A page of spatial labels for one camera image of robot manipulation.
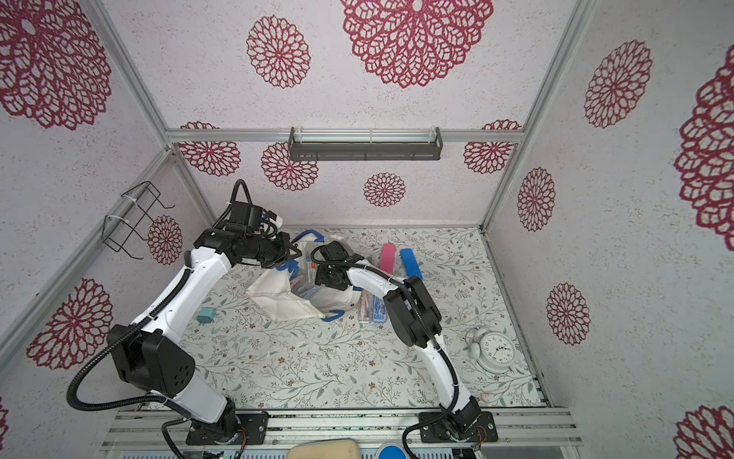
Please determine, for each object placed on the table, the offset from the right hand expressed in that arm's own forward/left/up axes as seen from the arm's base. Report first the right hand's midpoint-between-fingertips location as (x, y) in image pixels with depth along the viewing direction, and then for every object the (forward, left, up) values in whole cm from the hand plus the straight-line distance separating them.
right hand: (320, 276), depth 99 cm
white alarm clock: (-24, -54, -3) cm, 60 cm away
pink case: (+14, -24, -7) cm, 29 cm away
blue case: (+11, -33, -7) cm, 35 cm away
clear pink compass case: (-9, -16, -6) cm, 19 cm away
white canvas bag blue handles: (-19, +2, +19) cm, 26 cm away
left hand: (-7, +1, +20) cm, 21 cm away
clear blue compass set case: (-10, -21, -5) cm, 23 cm away
